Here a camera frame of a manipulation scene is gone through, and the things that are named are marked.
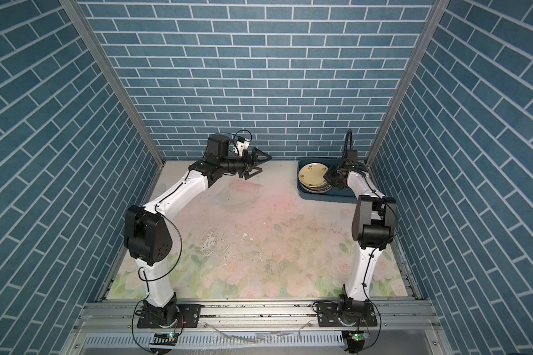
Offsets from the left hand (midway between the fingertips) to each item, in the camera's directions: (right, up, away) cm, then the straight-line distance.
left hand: (272, 165), depth 80 cm
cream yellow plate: (+19, -2, +27) cm, 33 cm away
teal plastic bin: (+28, -12, +20) cm, 36 cm away
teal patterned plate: (+20, -10, +25) cm, 34 cm away
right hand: (+26, -4, +21) cm, 34 cm away
